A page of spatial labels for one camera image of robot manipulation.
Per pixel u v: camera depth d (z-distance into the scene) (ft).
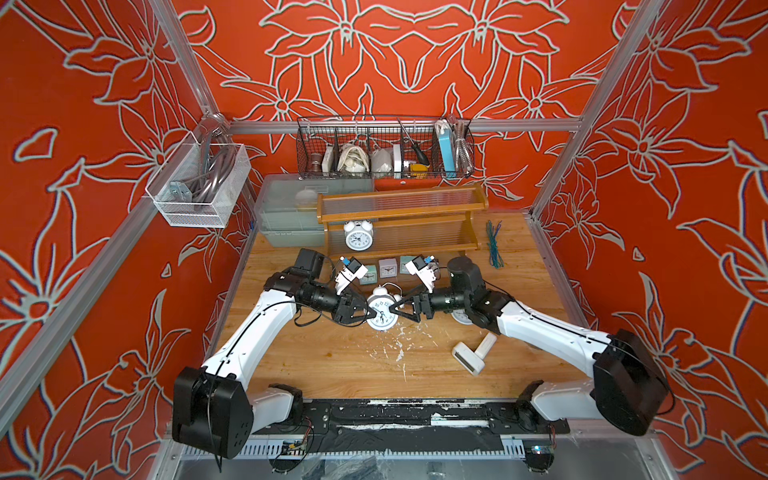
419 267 2.26
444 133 2.74
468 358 2.57
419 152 3.11
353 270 2.20
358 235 2.80
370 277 3.12
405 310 2.27
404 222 3.19
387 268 3.18
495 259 3.42
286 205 3.22
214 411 1.28
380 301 2.29
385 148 3.17
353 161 2.95
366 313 2.19
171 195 2.29
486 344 2.67
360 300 2.33
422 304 2.15
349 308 2.13
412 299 2.15
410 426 2.39
